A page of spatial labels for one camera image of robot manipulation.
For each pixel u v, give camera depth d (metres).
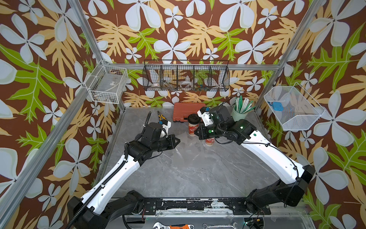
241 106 1.01
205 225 0.69
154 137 0.56
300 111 0.77
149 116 0.55
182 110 1.15
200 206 0.75
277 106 0.86
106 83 0.86
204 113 0.62
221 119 0.52
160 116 1.14
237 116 1.00
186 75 0.98
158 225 0.69
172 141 0.62
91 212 0.37
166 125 0.66
